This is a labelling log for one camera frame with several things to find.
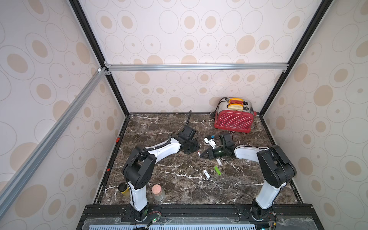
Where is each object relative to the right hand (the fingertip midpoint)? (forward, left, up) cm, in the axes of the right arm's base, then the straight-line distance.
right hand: (201, 159), depth 88 cm
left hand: (+5, -2, +4) cm, 7 cm away
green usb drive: (-5, -11, -6) cm, 13 cm away
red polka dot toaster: (+28, -22, +11) cm, 37 cm away
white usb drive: (-7, -4, -5) cm, 9 cm away
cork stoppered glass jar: (-22, +22, +5) cm, 31 cm away
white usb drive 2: (+1, -12, -5) cm, 13 cm away
